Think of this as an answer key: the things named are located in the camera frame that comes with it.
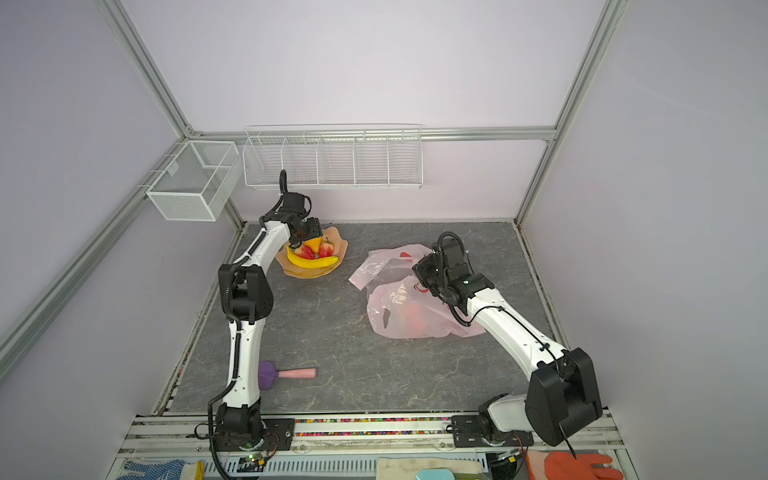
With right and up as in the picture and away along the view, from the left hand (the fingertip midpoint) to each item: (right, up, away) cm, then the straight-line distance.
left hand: (316, 232), depth 106 cm
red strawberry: (-4, -7, 0) cm, 8 cm away
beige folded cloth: (+31, -57, -37) cm, 75 cm away
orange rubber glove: (+67, -56, -38) cm, 95 cm away
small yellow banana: (-2, -11, -1) cm, 12 cm away
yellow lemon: (-1, -4, +2) cm, 5 cm away
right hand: (+33, -11, -23) cm, 42 cm away
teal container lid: (+38, -58, -38) cm, 79 cm away
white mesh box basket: (-36, +16, -9) cm, 41 cm away
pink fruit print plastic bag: (+29, -21, -28) cm, 46 cm away
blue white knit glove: (-25, -58, -37) cm, 73 cm away
